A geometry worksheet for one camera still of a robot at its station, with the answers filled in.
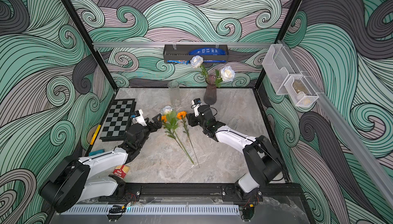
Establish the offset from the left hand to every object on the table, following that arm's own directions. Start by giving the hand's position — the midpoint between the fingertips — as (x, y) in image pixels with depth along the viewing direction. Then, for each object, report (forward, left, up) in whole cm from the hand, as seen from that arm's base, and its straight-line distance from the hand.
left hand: (155, 114), depth 84 cm
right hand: (+3, -21, -3) cm, 22 cm away
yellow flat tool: (+1, +42, -18) cm, 45 cm away
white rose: (+4, -7, -15) cm, 17 cm away
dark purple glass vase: (+23, -33, -6) cm, 41 cm away
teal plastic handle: (-15, +35, -17) cm, 42 cm away
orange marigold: (+9, -14, -14) cm, 21 cm away
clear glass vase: (+26, -8, -3) cm, 28 cm away
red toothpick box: (-26, +16, -15) cm, 34 cm away
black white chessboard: (+5, +27, -14) cm, 31 cm away
